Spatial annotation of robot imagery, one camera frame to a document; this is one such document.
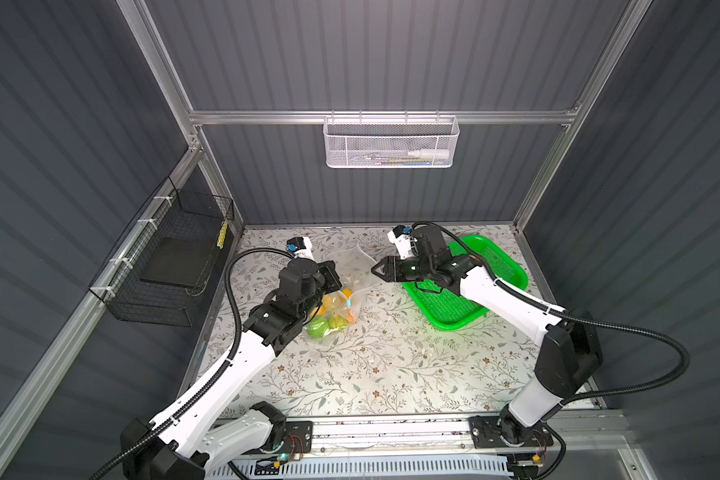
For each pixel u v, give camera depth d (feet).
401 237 2.44
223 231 2.75
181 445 1.25
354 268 3.43
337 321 2.91
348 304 2.32
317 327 2.84
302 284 1.72
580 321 1.50
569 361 1.44
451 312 3.15
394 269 2.32
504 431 2.20
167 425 1.28
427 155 3.02
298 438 2.37
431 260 2.07
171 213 2.60
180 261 2.32
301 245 2.10
